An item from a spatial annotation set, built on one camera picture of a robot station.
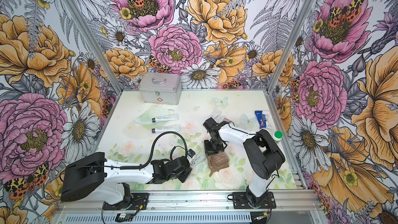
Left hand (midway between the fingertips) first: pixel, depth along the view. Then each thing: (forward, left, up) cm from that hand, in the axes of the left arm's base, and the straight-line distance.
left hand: (186, 171), depth 84 cm
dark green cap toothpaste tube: (+36, +11, -1) cm, 38 cm away
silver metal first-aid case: (+49, +16, +14) cm, 53 cm away
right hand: (+7, -12, +2) cm, 14 cm away
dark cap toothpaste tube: (+6, -6, +2) cm, 9 cm away
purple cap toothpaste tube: (+37, -18, 0) cm, 41 cm away
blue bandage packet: (+30, -47, +3) cm, 56 cm away
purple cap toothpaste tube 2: (+25, +13, +2) cm, 29 cm away
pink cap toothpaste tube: (+34, -22, +1) cm, 40 cm away
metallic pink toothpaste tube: (+32, -25, 0) cm, 41 cm away
